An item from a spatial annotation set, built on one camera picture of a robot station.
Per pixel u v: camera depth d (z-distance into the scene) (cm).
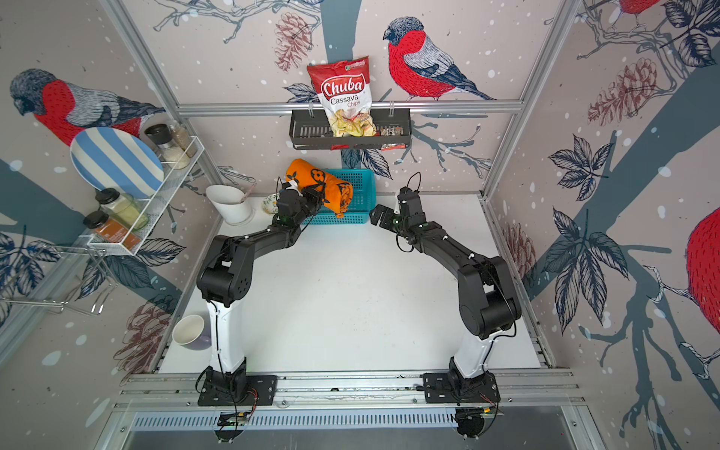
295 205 81
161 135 78
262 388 73
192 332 79
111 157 71
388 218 83
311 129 95
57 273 57
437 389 73
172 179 75
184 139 86
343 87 80
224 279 57
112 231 62
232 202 109
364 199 119
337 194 90
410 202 71
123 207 65
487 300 48
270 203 116
